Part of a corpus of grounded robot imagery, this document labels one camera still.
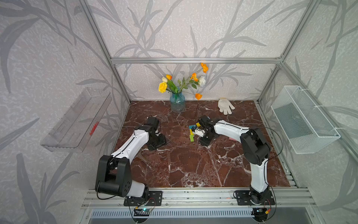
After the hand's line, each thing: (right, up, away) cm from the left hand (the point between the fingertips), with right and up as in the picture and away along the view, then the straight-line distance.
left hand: (163, 144), depth 86 cm
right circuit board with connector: (+53, -33, -14) cm, 64 cm away
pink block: (+35, +8, -24) cm, 43 cm away
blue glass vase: (+7, +27, +19) cm, 34 cm away
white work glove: (+46, +25, +30) cm, 61 cm away
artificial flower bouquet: (+1, +40, +13) cm, 42 cm away
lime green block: (+18, +2, +10) cm, 21 cm away
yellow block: (+17, +7, +3) cm, 19 cm away
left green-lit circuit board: (-9, -32, -14) cm, 36 cm away
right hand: (+26, +1, +10) cm, 28 cm away
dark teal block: (+17, +9, +17) cm, 26 cm away
